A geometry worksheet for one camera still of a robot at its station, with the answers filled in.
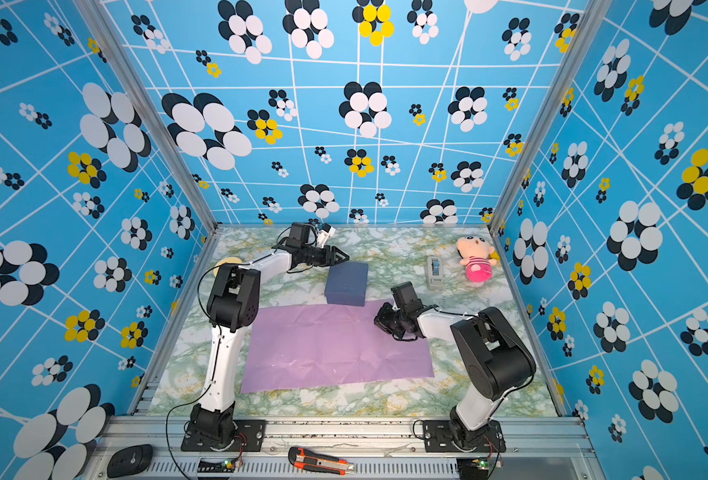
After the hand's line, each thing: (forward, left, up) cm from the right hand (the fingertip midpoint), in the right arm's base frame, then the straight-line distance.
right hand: (375, 321), depth 94 cm
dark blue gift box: (+10, +9, +6) cm, 15 cm away
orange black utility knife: (-37, +17, +2) cm, 41 cm away
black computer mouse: (-38, +57, +4) cm, 69 cm away
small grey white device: (+17, -21, +3) cm, 27 cm away
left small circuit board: (-38, +39, -1) cm, 54 cm away
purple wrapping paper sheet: (-7, +26, -3) cm, 28 cm away
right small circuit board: (-37, -23, -1) cm, 44 cm away
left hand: (+21, +10, +6) cm, 24 cm away
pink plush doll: (+23, -36, +7) cm, 43 cm away
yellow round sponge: (+23, +51, +3) cm, 56 cm away
